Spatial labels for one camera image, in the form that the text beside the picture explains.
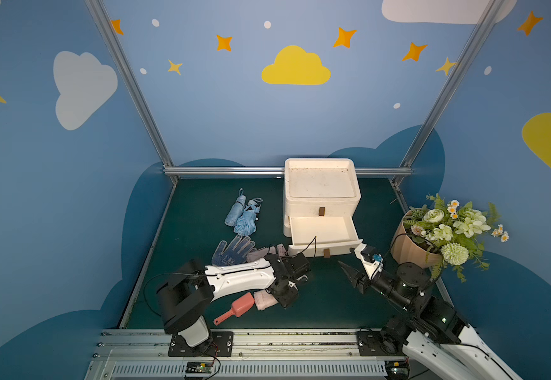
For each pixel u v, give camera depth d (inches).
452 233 26.4
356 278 23.5
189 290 19.3
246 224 38.7
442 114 36.8
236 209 41.8
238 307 31.5
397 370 28.7
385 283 22.8
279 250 36.6
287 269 24.7
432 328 19.1
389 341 25.7
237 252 37.7
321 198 32.5
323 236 34.9
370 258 21.6
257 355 28.9
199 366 28.2
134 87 33.8
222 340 29.7
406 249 33.1
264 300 31.5
